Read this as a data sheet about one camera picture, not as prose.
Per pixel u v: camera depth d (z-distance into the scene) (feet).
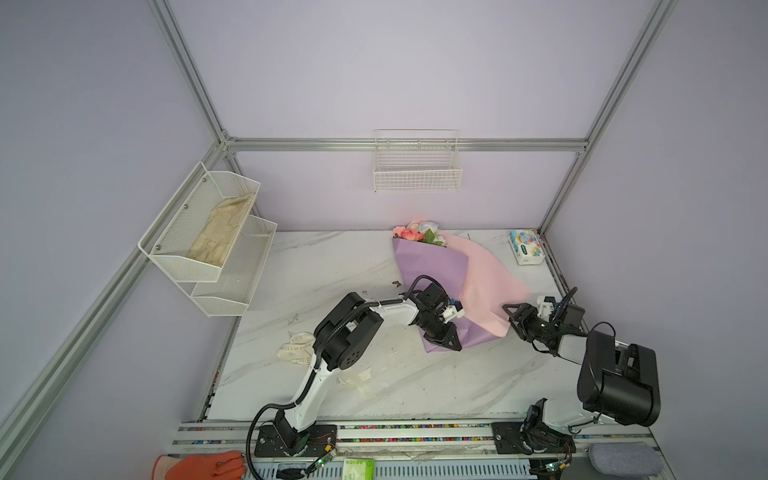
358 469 2.22
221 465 2.31
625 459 2.26
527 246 3.56
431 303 2.63
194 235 2.52
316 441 2.45
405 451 2.40
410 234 3.64
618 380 1.51
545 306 2.83
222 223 2.67
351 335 1.82
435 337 2.76
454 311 2.89
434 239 3.64
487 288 3.39
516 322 2.91
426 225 3.75
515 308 2.84
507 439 2.42
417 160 3.12
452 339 2.88
